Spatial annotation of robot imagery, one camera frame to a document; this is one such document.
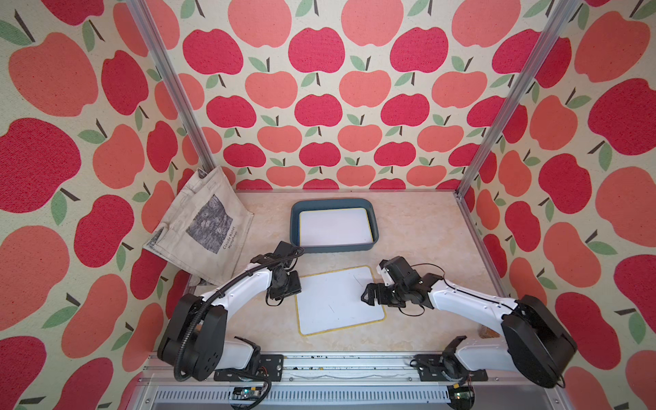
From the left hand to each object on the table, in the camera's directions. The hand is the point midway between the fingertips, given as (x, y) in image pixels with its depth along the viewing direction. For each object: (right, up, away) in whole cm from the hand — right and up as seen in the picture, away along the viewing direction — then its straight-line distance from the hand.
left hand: (298, 294), depth 86 cm
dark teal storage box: (+2, +32, +28) cm, 43 cm away
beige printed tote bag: (-34, +22, +2) cm, 40 cm away
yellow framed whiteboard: (+12, -3, +2) cm, 12 cm away
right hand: (+26, -3, -1) cm, 26 cm away
